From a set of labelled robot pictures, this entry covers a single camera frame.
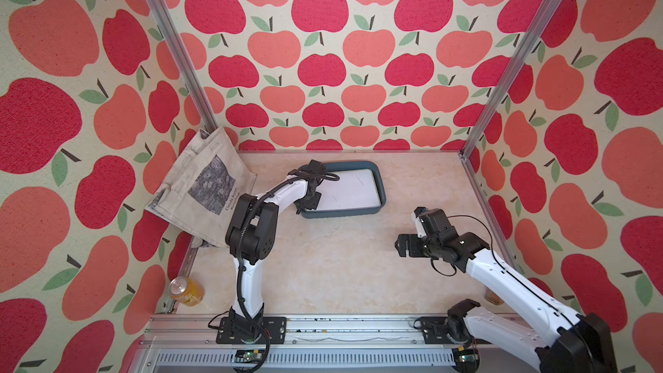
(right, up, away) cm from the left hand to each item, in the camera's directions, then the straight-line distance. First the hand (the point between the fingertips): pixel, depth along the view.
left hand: (308, 206), depth 99 cm
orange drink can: (-32, -21, -27) cm, 47 cm away
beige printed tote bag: (-36, +6, -14) cm, 39 cm away
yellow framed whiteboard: (+19, +7, +5) cm, 20 cm away
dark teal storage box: (+14, +16, +13) cm, 25 cm away
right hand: (+35, -12, -17) cm, 40 cm away
